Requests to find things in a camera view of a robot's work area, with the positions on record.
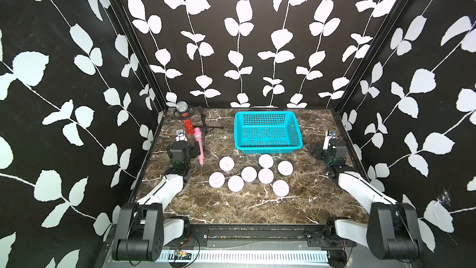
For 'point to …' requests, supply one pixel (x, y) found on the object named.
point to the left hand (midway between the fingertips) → (185, 139)
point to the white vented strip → (248, 256)
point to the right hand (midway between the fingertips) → (321, 140)
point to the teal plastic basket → (267, 132)
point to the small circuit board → (182, 255)
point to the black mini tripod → (206, 128)
